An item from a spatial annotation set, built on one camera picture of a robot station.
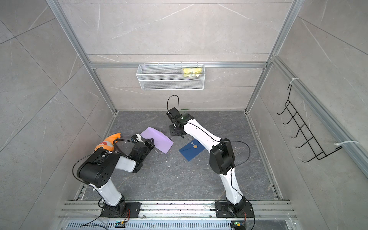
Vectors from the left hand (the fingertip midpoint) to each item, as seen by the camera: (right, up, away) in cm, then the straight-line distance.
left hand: (155, 136), depth 94 cm
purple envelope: (+3, -4, +4) cm, 7 cm away
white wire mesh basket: (+9, +42, +6) cm, 43 cm away
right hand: (+14, +3, -4) cm, 15 cm away
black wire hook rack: (+78, -1, -33) cm, 85 cm away
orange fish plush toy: (-30, -4, -4) cm, 31 cm away
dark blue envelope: (+25, -9, +3) cm, 27 cm away
